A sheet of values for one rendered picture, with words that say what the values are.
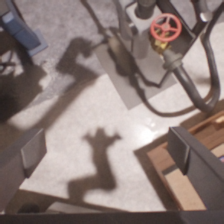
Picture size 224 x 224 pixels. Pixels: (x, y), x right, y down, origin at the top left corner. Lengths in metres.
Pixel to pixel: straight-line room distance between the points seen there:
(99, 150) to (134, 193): 0.28
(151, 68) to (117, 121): 0.34
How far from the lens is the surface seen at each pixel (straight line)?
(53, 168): 0.99
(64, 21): 1.17
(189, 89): 0.49
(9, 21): 0.98
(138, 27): 0.51
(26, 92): 1.08
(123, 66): 0.94
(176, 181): 0.44
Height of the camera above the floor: 0.88
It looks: 81 degrees down
